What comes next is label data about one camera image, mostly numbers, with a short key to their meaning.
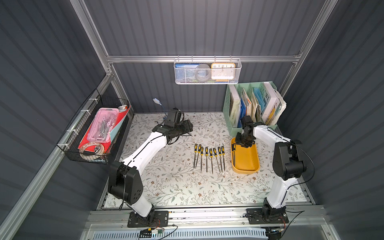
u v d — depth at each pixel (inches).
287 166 20.2
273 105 38.0
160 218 29.1
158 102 38.2
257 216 28.8
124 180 17.7
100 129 28.3
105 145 27.1
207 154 37.9
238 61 35.0
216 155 37.9
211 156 37.8
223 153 38.3
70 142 23.9
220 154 37.9
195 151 38.9
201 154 37.9
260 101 37.5
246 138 32.4
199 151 38.7
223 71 35.0
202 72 35.7
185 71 33.1
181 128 28.4
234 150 38.4
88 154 24.0
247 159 36.9
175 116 25.4
